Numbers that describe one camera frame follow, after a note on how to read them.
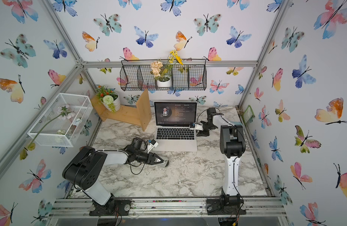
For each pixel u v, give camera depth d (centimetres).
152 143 85
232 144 59
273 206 76
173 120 104
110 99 95
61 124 73
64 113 73
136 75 99
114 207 72
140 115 105
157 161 84
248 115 111
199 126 93
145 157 79
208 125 91
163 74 87
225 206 66
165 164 85
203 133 93
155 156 81
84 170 47
